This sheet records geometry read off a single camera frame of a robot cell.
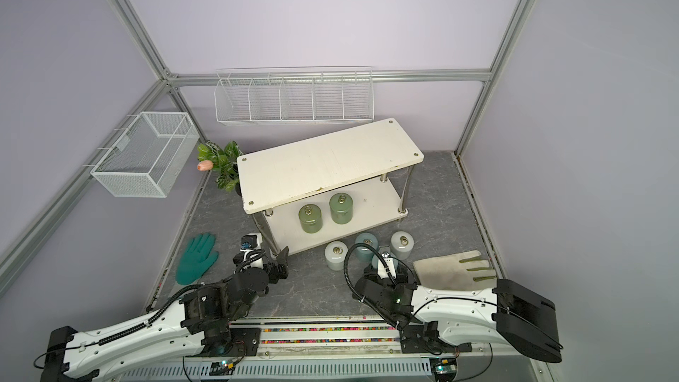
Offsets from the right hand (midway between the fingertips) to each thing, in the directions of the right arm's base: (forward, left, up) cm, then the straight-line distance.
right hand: (380, 265), depth 84 cm
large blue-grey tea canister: (+2, +5, +4) cm, 7 cm away
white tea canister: (+2, +14, +4) cm, 15 cm away
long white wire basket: (+56, +28, +26) cm, 68 cm away
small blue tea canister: (0, +2, +4) cm, 5 cm away
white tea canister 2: (+5, -7, +4) cm, 9 cm away
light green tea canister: (+16, +13, +9) cm, 22 cm away
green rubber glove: (+5, +62, -3) cm, 62 cm away
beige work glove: (-1, -23, -3) cm, 23 cm away
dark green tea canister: (+12, +23, +9) cm, 27 cm away
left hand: (0, +32, +11) cm, 33 cm away
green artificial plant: (+26, +50, +23) cm, 60 cm away
